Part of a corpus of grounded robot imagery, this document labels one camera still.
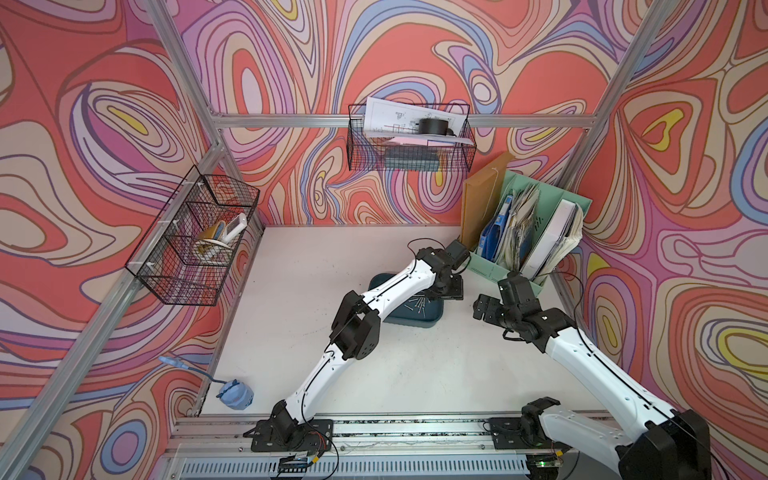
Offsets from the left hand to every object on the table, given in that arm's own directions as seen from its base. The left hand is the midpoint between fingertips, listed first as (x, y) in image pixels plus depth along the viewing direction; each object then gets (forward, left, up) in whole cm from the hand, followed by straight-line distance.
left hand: (458, 296), depth 90 cm
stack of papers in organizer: (+15, -18, +14) cm, 27 cm away
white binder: (+9, -25, +17) cm, 31 cm away
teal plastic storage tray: (-1, +10, -8) cm, 12 cm away
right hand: (-8, -7, +3) cm, 12 cm away
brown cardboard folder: (+26, -7, +19) cm, 33 cm away
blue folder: (+18, -12, +7) cm, 22 cm away
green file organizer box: (+29, -32, +15) cm, 46 cm away
